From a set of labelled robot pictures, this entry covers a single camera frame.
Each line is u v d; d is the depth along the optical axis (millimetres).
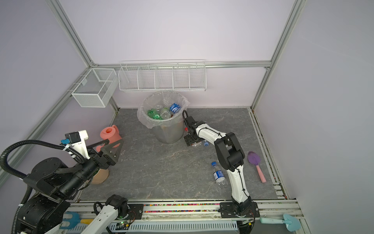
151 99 919
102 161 450
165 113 861
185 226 1577
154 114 906
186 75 1051
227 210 725
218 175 805
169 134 921
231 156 543
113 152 477
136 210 741
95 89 938
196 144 959
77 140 428
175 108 912
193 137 702
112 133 916
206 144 962
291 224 691
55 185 358
